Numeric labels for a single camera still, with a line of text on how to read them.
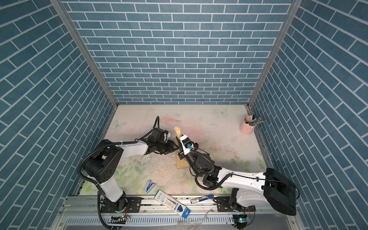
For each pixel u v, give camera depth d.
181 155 0.62
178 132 0.62
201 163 0.52
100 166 0.47
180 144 0.68
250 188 0.46
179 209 0.72
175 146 0.89
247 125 0.96
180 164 0.85
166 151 0.83
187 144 0.55
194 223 0.69
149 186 0.79
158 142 0.78
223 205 0.73
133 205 0.74
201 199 0.75
